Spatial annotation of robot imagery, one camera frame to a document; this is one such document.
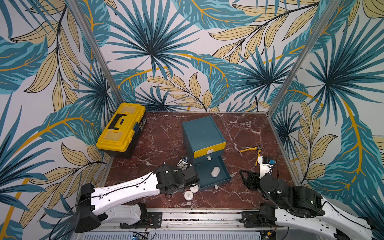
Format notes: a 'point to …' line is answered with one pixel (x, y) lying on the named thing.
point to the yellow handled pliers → (259, 148)
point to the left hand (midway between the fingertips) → (175, 180)
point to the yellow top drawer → (210, 150)
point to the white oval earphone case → (215, 172)
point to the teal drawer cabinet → (204, 145)
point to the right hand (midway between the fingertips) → (242, 173)
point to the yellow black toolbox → (121, 133)
